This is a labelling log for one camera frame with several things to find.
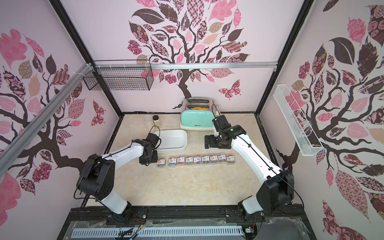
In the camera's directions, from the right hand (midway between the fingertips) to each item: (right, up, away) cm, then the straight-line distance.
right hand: (213, 146), depth 80 cm
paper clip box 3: (-19, -11, +11) cm, 25 cm away
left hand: (-38, -12, +11) cm, 41 cm away
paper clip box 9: (+12, -10, +12) cm, 20 cm away
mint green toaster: (-8, +20, +19) cm, 29 cm away
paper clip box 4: (-14, -11, +11) cm, 21 cm away
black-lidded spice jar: (-39, +16, +26) cm, 49 cm away
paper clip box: (-31, -11, +10) cm, 35 cm away
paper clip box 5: (-9, -11, +12) cm, 18 cm away
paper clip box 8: (+7, -9, +12) cm, 17 cm away
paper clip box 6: (-3, -10, +12) cm, 16 cm away
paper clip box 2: (-24, -11, +11) cm, 29 cm away
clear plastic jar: (-43, +14, +23) cm, 51 cm away
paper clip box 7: (+2, -10, +12) cm, 16 cm away
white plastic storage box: (-26, +2, +25) cm, 36 cm away
